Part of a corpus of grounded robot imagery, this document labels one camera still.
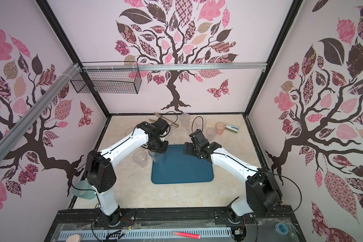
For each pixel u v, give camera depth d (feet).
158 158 2.98
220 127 3.49
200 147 2.10
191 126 3.64
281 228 2.32
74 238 2.23
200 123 3.41
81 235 2.29
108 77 3.11
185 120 3.52
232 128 3.57
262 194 1.39
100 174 1.51
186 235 2.27
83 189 2.70
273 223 2.37
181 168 3.02
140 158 2.97
